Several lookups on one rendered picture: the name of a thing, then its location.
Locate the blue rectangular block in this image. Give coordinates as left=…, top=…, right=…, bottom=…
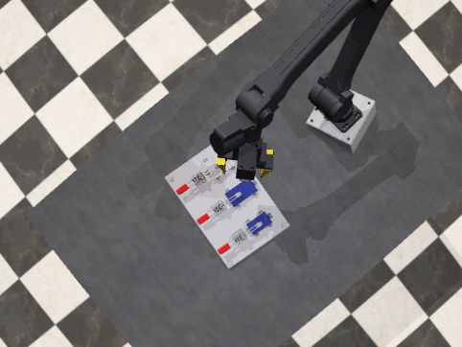
left=246, top=212, right=272, bottom=235
left=225, top=180, right=258, bottom=207

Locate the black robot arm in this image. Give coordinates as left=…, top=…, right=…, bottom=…
left=210, top=0, right=393, bottom=182

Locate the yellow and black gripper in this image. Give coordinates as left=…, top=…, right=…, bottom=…
left=217, top=140, right=273, bottom=178

